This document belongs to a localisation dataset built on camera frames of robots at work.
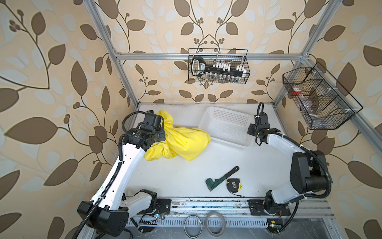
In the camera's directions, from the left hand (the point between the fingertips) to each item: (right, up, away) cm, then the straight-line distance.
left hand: (156, 131), depth 74 cm
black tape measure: (+40, -29, +5) cm, 50 cm away
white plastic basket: (+44, +1, +32) cm, 55 cm away
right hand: (+57, 0, +20) cm, 60 cm away
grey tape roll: (+30, -41, 0) cm, 51 cm away
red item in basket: (+76, +22, +7) cm, 79 cm away
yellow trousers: (+14, -6, +4) cm, 16 cm away
